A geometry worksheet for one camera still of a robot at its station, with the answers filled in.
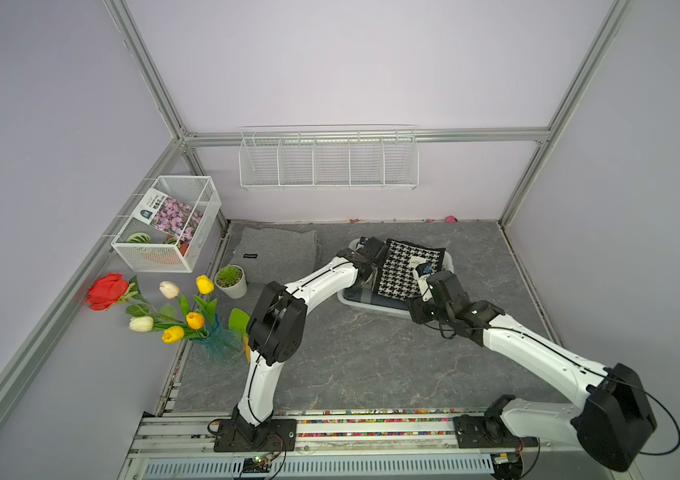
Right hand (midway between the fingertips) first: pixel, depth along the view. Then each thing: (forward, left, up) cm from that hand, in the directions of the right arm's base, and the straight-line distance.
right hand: (413, 298), depth 84 cm
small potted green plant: (+9, +56, -5) cm, 57 cm away
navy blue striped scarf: (+3, +13, -4) cm, 14 cm away
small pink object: (+46, -24, -14) cm, 54 cm away
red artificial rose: (-11, +67, +23) cm, 72 cm away
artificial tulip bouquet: (-12, +52, +1) cm, 53 cm away
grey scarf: (+23, +46, -9) cm, 52 cm away
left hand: (+10, +16, -4) cm, 19 cm away
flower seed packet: (+13, +64, +22) cm, 69 cm away
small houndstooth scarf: (+8, +3, -2) cm, 8 cm away
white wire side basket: (+3, +68, +19) cm, 70 cm away
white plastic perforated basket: (-1, +9, -4) cm, 9 cm away
